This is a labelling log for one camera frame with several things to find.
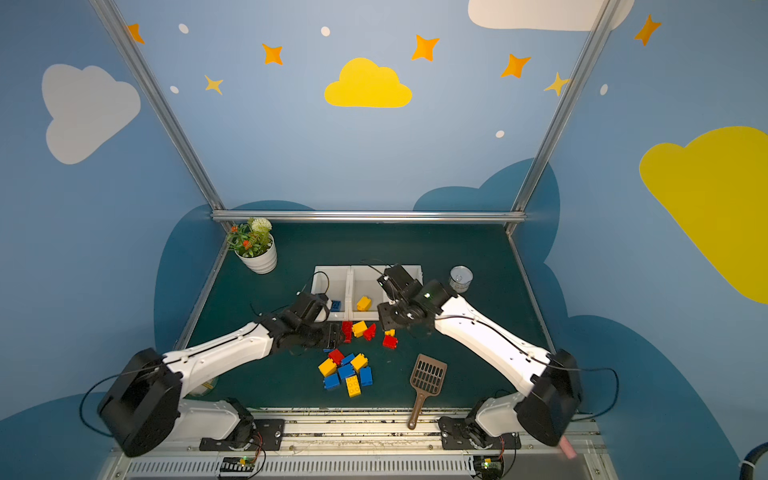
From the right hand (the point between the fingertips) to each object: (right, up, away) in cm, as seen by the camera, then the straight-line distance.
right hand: (390, 313), depth 78 cm
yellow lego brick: (-18, -17, +6) cm, 25 cm away
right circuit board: (+25, -37, -5) cm, 45 cm away
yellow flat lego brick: (-10, -21, +3) cm, 23 cm away
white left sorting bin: (-18, +7, +15) cm, 24 cm away
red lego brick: (-16, -14, +8) cm, 22 cm away
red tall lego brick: (-13, -8, +14) cm, 21 cm away
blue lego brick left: (-16, -20, +5) cm, 26 cm away
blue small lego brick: (-17, -1, +18) cm, 25 cm away
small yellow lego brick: (0, -9, +14) cm, 17 cm away
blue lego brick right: (-7, -18, +4) cm, 20 cm away
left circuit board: (-38, -37, -5) cm, 53 cm away
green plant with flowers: (-45, +21, +18) cm, 53 cm away
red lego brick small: (0, -11, +13) cm, 17 cm away
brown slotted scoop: (+11, -20, +6) cm, 24 cm away
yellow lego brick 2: (-9, -15, +7) cm, 19 cm away
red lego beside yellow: (-6, -8, +13) cm, 16 cm away
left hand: (-16, -8, +8) cm, 19 cm away
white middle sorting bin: (-9, +2, +23) cm, 24 cm away
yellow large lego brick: (-9, -7, +13) cm, 18 cm away
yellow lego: (-8, -1, +18) cm, 20 cm away
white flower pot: (-44, +13, +24) cm, 51 cm away
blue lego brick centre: (-12, -17, +6) cm, 22 cm away
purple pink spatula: (+43, -31, -6) cm, 54 cm away
